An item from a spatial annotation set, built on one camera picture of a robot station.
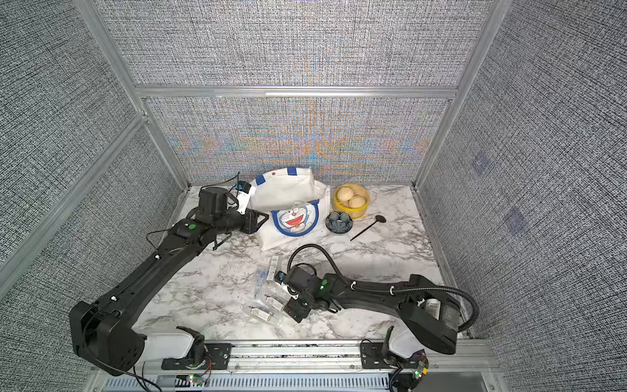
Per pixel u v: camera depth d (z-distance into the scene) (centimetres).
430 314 43
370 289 52
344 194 107
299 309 71
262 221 74
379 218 106
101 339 39
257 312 80
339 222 103
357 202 107
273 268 90
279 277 72
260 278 89
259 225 72
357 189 110
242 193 68
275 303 82
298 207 89
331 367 73
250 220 67
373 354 74
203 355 71
